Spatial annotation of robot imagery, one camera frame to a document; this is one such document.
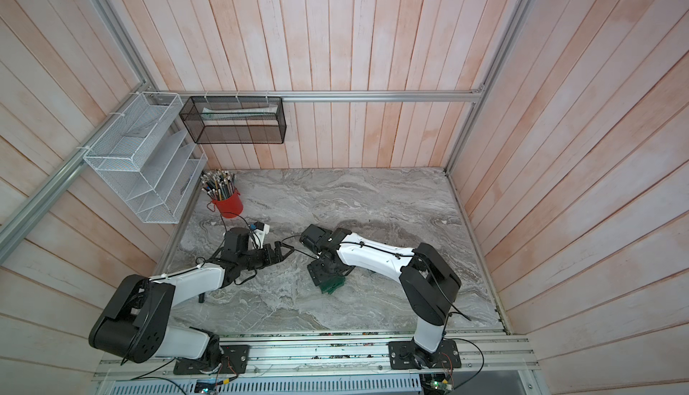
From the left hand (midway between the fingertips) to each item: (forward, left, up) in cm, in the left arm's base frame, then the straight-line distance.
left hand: (286, 255), depth 89 cm
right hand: (-6, -14, 0) cm, 15 cm away
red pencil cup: (+20, +24, +1) cm, 31 cm away
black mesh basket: (+49, +24, +20) cm, 58 cm away
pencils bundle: (+21, +25, +13) cm, 35 cm away
